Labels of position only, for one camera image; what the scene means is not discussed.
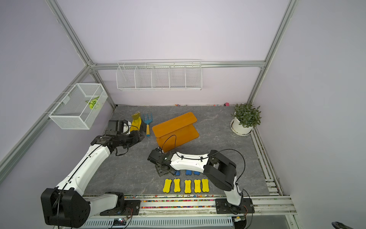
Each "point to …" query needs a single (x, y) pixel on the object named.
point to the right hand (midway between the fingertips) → (163, 167)
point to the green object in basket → (92, 102)
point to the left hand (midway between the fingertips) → (141, 138)
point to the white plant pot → (239, 130)
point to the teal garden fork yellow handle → (147, 121)
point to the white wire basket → (79, 109)
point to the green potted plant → (248, 116)
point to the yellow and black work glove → (136, 122)
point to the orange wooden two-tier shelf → (175, 131)
